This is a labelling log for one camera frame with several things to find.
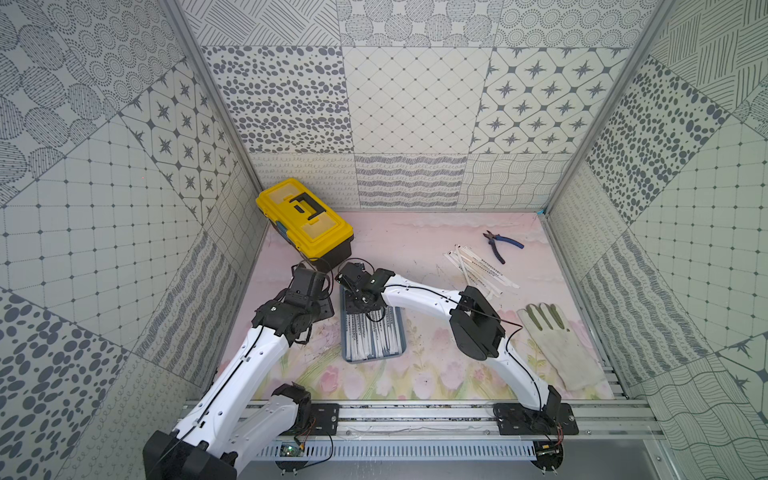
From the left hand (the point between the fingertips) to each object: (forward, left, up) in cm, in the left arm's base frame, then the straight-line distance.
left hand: (318, 299), depth 79 cm
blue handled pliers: (+36, -56, -14) cm, 68 cm away
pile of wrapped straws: (+20, -49, -16) cm, 56 cm away
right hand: (+5, -8, -13) cm, 16 cm away
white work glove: (-8, -72, -17) cm, 74 cm away
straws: (-3, -14, -15) cm, 21 cm away
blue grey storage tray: (-3, -5, -15) cm, 16 cm away
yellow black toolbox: (+24, +5, +2) cm, 24 cm away
